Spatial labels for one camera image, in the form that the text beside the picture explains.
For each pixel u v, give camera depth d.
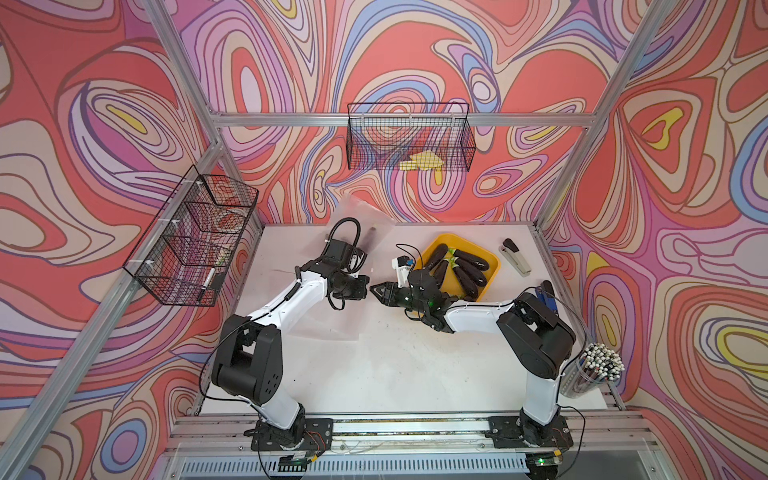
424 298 0.71
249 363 0.44
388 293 0.78
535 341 0.51
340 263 0.69
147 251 0.64
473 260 1.04
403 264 0.82
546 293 0.96
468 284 0.99
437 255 1.06
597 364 0.67
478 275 1.01
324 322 0.93
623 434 0.76
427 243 1.10
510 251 1.08
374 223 1.18
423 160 0.91
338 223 0.72
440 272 1.02
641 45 0.73
